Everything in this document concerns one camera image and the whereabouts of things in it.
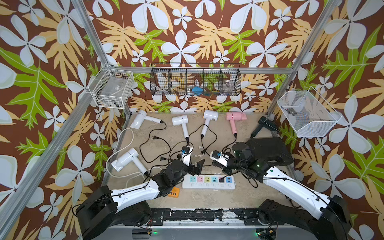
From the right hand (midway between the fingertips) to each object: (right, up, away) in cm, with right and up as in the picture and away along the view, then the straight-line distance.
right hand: (214, 161), depth 79 cm
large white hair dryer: (-56, -4, +11) cm, 58 cm away
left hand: (-9, +4, 0) cm, 10 cm away
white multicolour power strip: (-2, -13, +5) cm, 14 cm away
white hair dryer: (-19, +24, +30) cm, 43 cm away
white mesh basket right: (+53, +25, +2) cm, 59 cm away
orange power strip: (-21, -17, +1) cm, 27 cm away
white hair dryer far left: (-51, +25, +33) cm, 66 cm away
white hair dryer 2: (+1, +27, +34) cm, 44 cm away
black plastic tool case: (+40, +4, +17) cm, 44 cm away
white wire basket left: (-59, +41, +7) cm, 72 cm away
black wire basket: (-9, +50, +18) cm, 54 cm away
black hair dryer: (+42, +23, +29) cm, 56 cm away
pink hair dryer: (+19, +27, +33) cm, 46 cm away
